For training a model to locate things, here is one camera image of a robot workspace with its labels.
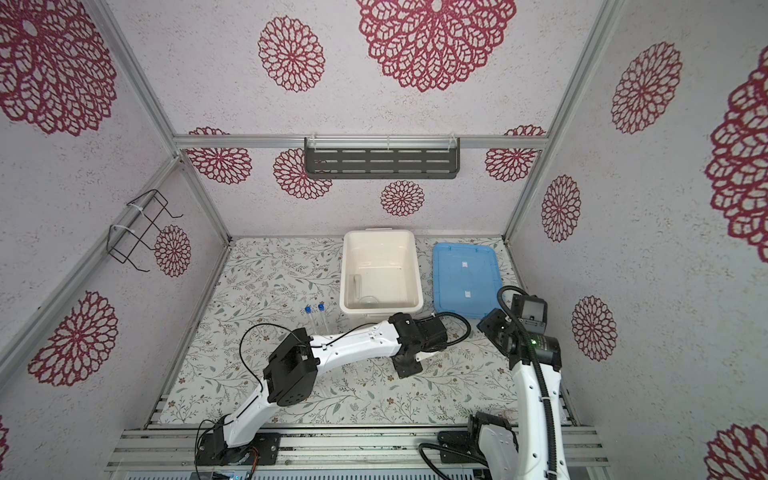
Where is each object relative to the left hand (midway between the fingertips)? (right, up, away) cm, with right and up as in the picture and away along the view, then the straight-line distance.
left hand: (400, 364), depth 85 cm
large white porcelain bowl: (-10, +16, +15) cm, 24 cm away
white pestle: (-14, +23, +21) cm, 34 cm away
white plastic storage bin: (-6, +25, +23) cm, 34 cm away
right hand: (+22, +14, -9) cm, 28 cm away
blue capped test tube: (-26, +16, -3) cm, 30 cm away
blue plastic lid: (+26, +23, +24) cm, 42 cm away
